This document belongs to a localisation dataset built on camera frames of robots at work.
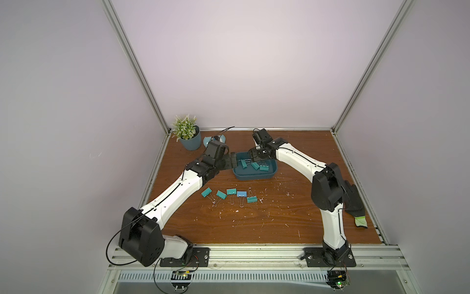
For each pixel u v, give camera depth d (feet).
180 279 2.36
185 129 3.22
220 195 2.97
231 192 3.00
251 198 2.93
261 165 3.31
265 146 2.30
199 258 2.39
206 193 2.96
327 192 1.71
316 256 2.37
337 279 2.24
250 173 3.28
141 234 1.32
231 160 2.43
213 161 2.01
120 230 1.32
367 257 2.46
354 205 2.75
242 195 2.95
